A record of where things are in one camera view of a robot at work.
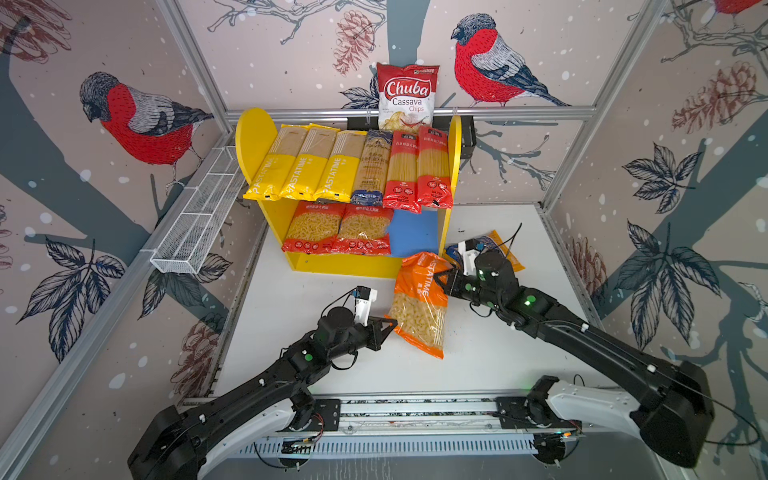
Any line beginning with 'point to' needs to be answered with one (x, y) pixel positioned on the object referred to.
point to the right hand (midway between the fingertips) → (428, 280)
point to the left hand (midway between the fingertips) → (397, 326)
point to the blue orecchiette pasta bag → (491, 242)
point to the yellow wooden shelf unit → (421, 233)
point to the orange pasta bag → (420, 305)
